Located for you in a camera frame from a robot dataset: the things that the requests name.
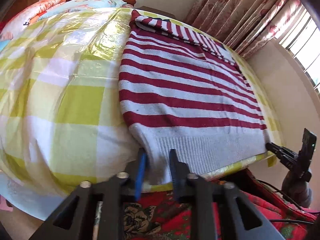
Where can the pink floral quilt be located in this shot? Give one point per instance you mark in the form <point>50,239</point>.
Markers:
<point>27,12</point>

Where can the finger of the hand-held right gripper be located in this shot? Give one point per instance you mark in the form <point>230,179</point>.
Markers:
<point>282,156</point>

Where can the yellow white checked tablecloth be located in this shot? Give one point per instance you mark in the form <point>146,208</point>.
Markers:
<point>62,92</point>

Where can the pink plastic stool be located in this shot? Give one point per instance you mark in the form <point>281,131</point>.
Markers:
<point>5,203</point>

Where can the wooden nightstand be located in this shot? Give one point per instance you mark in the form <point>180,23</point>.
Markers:
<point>150,11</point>

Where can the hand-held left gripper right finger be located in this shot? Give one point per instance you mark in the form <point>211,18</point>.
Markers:
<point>175,172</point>

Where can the red grey striped sweater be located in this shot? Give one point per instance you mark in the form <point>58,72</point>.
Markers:
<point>190,92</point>

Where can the person's right forearm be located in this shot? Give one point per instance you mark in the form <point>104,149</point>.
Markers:
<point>297,192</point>

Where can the pink floral curtain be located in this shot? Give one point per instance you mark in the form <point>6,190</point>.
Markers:
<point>240,12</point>

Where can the light blue undercloth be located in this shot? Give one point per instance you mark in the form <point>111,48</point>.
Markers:
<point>22,200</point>

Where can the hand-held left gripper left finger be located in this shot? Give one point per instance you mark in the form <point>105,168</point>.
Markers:
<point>141,172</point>

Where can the red floral quilted cloth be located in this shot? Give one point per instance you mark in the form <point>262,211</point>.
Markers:
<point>262,210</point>

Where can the light blue floral quilt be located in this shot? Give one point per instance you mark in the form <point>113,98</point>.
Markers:
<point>92,2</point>

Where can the barred window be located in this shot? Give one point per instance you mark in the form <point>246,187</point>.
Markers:
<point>305,45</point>

